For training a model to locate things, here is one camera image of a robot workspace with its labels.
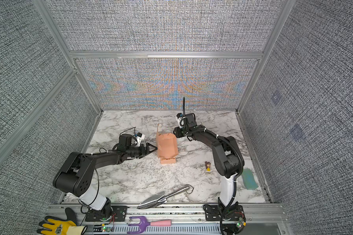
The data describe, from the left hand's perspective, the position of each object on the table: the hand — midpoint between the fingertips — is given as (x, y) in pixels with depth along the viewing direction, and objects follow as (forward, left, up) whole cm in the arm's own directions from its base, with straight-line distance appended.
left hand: (155, 149), depth 89 cm
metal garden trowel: (-26, -1, -7) cm, 27 cm away
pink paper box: (+6, -7, -8) cm, 12 cm away
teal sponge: (-20, -52, -3) cm, 56 cm away
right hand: (+15, -13, +3) cm, 20 cm away
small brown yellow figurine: (-10, -31, -5) cm, 33 cm away
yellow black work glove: (-37, +42, -3) cm, 56 cm away
